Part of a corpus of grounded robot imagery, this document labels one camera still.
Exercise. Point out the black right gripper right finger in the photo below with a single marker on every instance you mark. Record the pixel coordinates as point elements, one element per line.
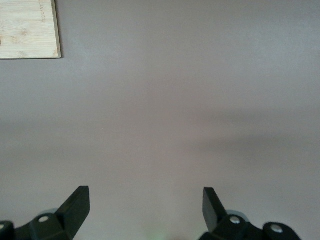
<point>212,212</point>

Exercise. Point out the brown table cover mat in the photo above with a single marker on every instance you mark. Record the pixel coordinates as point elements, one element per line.
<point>160,112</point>

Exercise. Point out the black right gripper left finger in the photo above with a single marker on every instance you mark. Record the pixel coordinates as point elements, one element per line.
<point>72,212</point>

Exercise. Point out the bamboo cutting board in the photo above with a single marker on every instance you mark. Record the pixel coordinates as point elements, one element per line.
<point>30,30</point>

